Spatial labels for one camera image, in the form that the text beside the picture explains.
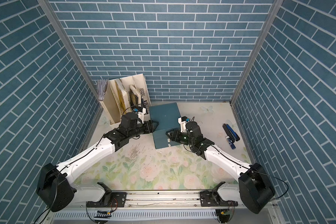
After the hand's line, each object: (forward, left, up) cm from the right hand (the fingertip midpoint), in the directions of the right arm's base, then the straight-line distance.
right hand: (168, 134), depth 78 cm
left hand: (+4, +6, +4) cm, 8 cm away
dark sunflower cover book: (+29, +27, +1) cm, 40 cm away
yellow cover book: (+23, +35, +2) cm, 42 cm away
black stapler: (+15, -42, -17) cm, 47 cm away
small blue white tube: (+7, -42, -18) cm, 47 cm away
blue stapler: (+15, -45, -17) cm, 51 cm away
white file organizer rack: (+16, +40, +2) cm, 43 cm away
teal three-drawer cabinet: (+11, +2, +3) cm, 11 cm away
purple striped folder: (+26, +46, +12) cm, 54 cm away
